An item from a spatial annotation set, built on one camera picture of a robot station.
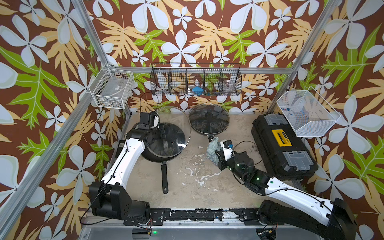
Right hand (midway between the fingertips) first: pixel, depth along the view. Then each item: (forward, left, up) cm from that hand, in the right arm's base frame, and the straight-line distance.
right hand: (214, 150), depth 76 cm
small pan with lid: (+44, -3, -24) cm, 50 cm away
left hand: (+12, +26, +2) cm, 29 cm away
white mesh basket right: (+19, -53, +8) cm, 57 cm away
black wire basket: (+47, +11, +12) cm, 50 cm away
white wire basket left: (+33, +58, +15) cm, 69 cm away
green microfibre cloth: (-2, +1, -1) cm, 3 cm away
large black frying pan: (+11, +29, -18) cm, 36 cm away
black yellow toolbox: (+3, -37, -3) cm, 38 cm away
